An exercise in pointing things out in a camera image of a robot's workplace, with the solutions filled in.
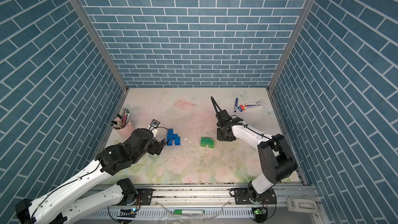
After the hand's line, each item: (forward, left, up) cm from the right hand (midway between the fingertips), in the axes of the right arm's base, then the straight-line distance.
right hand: (222, 138), depth 91 cm
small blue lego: (+2, +32, -1) cm, 32 cm away
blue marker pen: (+28, -9, -2) cm, 29 cm away
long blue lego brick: (-2, +30, 0) cm, 30 cm away
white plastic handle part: (-30, -37, -2) cm, 48 cm away
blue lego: (-3, +27, -3) cm, 28 cm away
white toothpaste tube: (+28, -20, -1) cm, 34 cm away
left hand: (-10, +31, +16) cm, 37 cm away
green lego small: (-5, +6, 0) cm, 8 cm away
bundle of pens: (+2, +57, +11) cm, 58 cm away
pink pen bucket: (-2, +57, +3) cm, 57 cm away
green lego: (-4, +11, -3) cm, 12 cm away
